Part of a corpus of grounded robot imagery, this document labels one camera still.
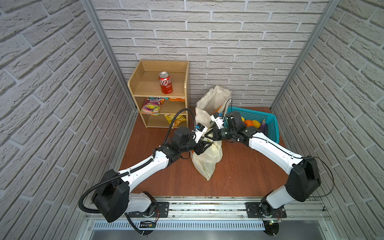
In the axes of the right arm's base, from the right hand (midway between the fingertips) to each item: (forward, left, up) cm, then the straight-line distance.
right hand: (206, 134), depth 78 cm
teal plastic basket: (+24, -38, -14) cm, 47 cm away
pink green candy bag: (+25, +31, -1) cm, 40 cm away
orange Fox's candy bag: (+33, +16, -4) cm, 37 cm away
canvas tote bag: (+36, -13, -10) cm, 40 cm away
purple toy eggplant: (+13, -43, -16) cm, 48 cm away
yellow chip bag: (+26, +16, -17) cm, 35 cm away
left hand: (-3, -2, 0) cm, 4 cm away
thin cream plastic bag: (-12, +1, -9) cm, 15 cm away
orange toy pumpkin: (+17, -34, -15) cm, 41 cm away
